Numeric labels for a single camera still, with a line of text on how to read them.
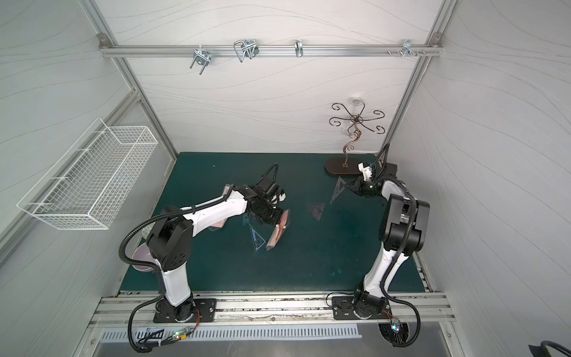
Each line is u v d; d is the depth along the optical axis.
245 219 0.96
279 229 0.86
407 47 0.76
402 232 0.53
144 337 0.69
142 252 0.82
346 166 1.15
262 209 0.75
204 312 0.73
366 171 0.90
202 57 0.76
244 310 0.75
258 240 0.90
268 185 0.73
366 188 0.86
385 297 0.62
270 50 0.80
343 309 0.73
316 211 0.99
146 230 0.88
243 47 0.77
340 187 0.96
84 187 0.67
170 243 0.48
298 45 0.72
